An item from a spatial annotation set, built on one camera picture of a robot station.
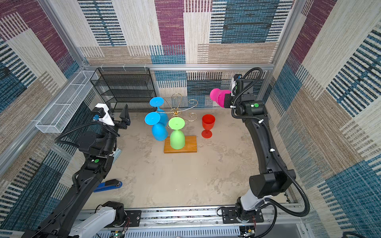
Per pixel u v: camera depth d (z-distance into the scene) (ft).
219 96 2.28
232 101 1.75
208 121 3.08
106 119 1.74
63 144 2.59
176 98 3.90
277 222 2.30
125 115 1.92
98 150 1.69
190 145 3.26
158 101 2.55
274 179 1.33
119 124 1.89
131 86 3.55
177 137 2.40
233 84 2.16
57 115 2.36
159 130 2.55
